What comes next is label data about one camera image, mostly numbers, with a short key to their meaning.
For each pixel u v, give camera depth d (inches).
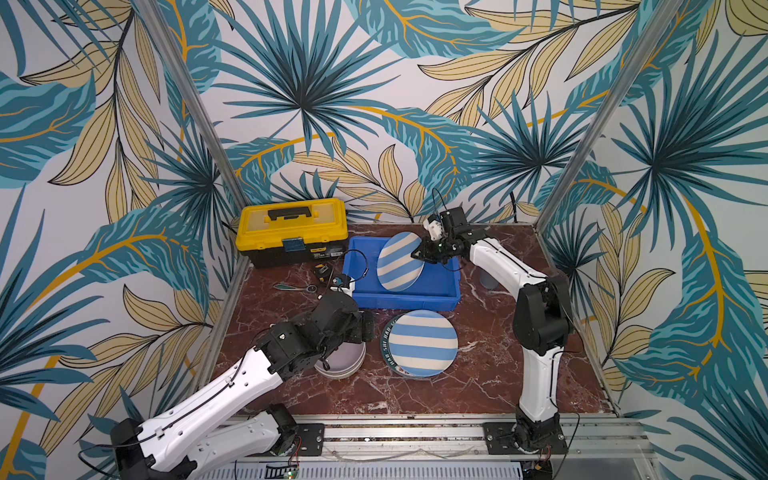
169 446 15.1
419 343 34.5
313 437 28.8
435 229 34.6
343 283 24.6
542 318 21.2
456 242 28.3
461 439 29.5
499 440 28.9
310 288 39.2
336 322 20.4
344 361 33.1
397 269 37.8
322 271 40.3
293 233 37.5
